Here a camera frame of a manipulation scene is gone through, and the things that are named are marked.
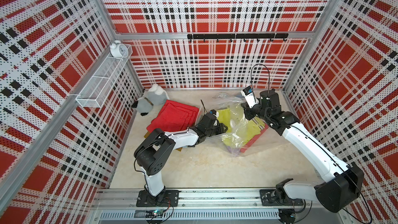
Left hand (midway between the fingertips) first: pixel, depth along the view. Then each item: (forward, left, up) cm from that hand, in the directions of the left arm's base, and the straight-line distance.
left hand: (228, 128), depth 90 cm
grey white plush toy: (+26, +49, 0) cm, 55 cm away
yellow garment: (-7, -5, +9) cm, 13 cm away
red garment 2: (-4, -16, -5) cm, 17 cm away
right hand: (+4, -8, +19) cm, 21 cm away
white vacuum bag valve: (-1, -2, +7) cm, 7 cm away
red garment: (+8, +33, +1) cm, 34 cm away
